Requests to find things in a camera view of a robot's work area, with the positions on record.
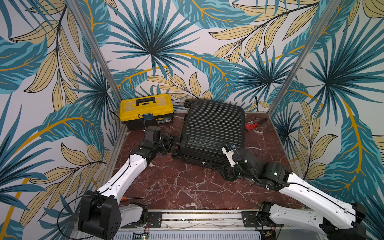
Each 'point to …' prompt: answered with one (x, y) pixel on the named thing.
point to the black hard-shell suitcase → (210, 125)
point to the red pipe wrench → (249, 126)
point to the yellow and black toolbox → (138, 113)
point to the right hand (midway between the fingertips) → (222, 167)
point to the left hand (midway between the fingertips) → (177, 140)
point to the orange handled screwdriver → (125, 198)
